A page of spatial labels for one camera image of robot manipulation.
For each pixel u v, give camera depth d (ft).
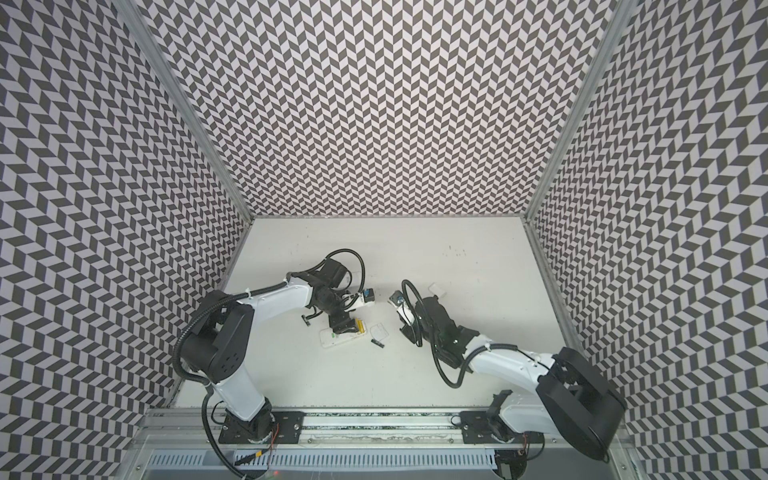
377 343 2.87
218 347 1.54
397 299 2.33
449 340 2.10
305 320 3.00
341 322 2.63
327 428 2.42
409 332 2.42
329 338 2.84
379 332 2.94
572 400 1.37
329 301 2.53
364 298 2.64
